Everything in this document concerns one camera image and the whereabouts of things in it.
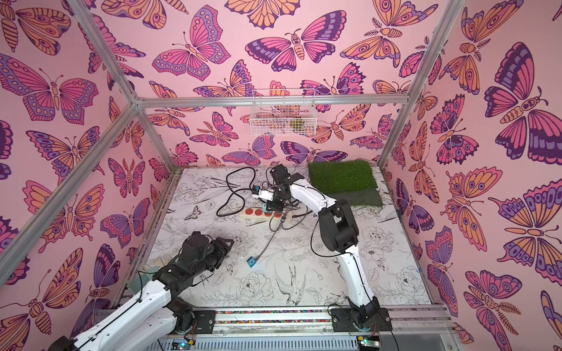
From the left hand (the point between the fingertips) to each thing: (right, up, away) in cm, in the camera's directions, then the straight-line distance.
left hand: (234, 243), depth 82 cm
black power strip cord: (-9, +18, +27) cm, 33 cm away
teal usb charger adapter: (+10, +11, +13) cm, 20 cm away
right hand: (+13, +14, +17) cm, 25 cm away
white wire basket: (+19, +54, +13) cm, 58 cm away
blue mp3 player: (+6, -8, +3) cm, 10 cm away
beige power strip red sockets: (+7, +9, +17) cm, 21 cm away
